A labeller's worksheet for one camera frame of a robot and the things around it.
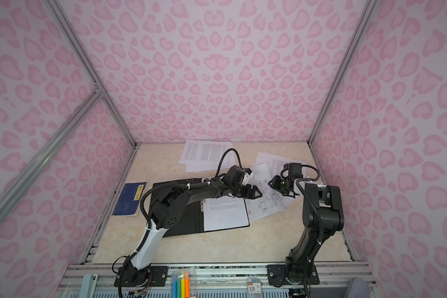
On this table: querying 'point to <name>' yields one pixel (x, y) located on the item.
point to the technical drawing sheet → (270, 201)
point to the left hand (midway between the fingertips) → (259, 194)
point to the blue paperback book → (129, 200)
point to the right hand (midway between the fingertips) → (272, 181)
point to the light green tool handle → (88, 285)
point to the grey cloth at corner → (358, 288)
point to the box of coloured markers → (180, 283)
